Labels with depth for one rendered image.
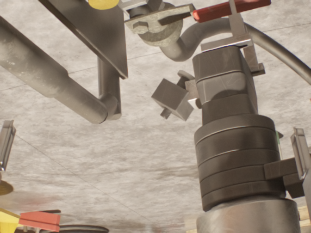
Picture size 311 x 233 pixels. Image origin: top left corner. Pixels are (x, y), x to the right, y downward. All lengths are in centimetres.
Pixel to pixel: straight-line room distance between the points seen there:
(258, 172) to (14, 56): 22
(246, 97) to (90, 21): 19
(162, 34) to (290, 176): 27
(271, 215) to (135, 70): 126
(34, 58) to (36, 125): 158
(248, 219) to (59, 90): 20
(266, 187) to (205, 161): 6
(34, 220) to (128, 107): 172
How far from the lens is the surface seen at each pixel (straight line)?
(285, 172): 41
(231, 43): 45
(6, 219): 359
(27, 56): 40
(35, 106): 182
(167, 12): 52
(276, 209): 40
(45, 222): 337
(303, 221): 428
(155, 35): 60
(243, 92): 44
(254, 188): 40
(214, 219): 40
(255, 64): 51
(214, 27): 84
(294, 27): 152
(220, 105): 43
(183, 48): 64
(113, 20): 59
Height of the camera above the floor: 77
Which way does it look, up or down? 23 degrees down
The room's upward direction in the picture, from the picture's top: 174 degrees clockwise
